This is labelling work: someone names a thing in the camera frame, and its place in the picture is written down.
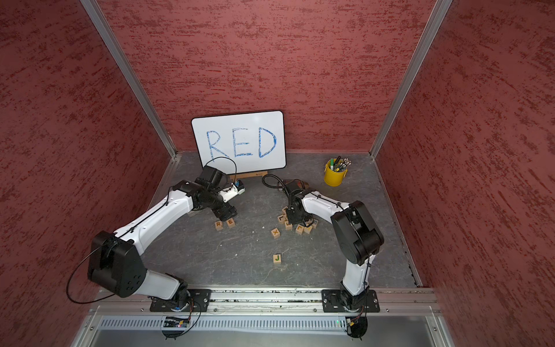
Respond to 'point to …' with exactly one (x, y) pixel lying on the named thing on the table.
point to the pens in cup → (339, 165)
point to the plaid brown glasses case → (301, 184)
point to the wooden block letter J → (277, 258)
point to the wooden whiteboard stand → (245, 175)
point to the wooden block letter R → (219, 225)
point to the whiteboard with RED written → (241, 143)
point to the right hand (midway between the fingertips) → (297, 222)
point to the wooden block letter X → (275, 233)
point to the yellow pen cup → (332, 178)
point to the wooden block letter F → (287, 226)
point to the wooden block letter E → (230, 223)
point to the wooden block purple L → (280, 219)
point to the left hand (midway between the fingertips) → (227, 209)
